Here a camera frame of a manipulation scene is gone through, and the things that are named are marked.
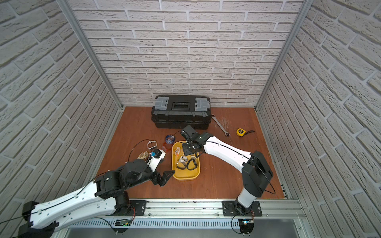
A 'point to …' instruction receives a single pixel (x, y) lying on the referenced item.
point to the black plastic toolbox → (178, 111)
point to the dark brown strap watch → (179, 167)
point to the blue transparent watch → (170, 139)
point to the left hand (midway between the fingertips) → (170, 165)
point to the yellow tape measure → (240, 132)
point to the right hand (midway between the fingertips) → (189, 148)
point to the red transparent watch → (164, 148)
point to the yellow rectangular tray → (184, 175)
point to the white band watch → (152, 141)
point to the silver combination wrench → (226, 134)
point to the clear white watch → (183, 159)
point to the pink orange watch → (177, 151)
